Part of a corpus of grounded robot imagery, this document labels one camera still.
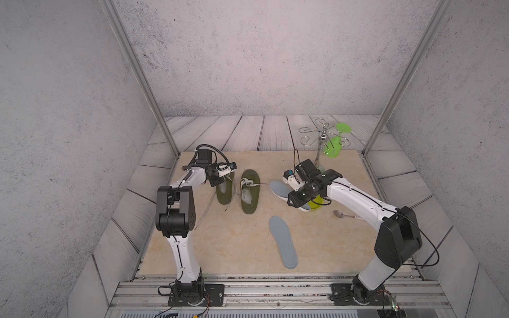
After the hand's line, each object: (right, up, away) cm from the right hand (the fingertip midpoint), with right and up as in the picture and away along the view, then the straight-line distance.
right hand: (293, 200), depth 85 cm
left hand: (-33, +12, +18) cm, 39 cm away
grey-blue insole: (-5, -15, +6) cm, 17 cm away
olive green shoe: (-32, +3, +17) cm, 36 cm away
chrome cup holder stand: (+15, +26, +5) cm, 31 cm away
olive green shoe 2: (-19, +5, +14) cm, 24 cm away
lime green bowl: (+8, +1, -11) cm, 13 cm away
